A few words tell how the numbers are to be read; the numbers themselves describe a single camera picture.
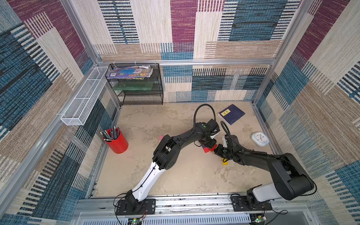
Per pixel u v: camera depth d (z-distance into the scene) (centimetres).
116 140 82
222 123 82
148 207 73
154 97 119
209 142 86
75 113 70
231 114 113
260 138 96
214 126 80
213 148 85
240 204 73
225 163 87
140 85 99
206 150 94
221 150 83
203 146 91
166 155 60
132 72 82
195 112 78
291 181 44
